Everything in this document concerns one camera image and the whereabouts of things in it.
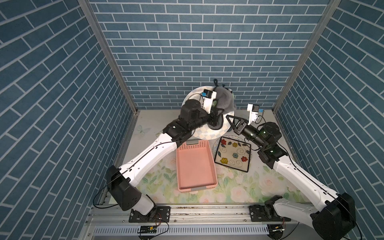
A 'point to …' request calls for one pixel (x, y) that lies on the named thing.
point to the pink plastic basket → (196, 166)
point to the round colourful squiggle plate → (217, 143)
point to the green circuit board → (148, 229)
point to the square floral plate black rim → (233, 153)
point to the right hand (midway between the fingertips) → (228, 118)
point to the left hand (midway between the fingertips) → (226, 109)
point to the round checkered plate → (207, 132)
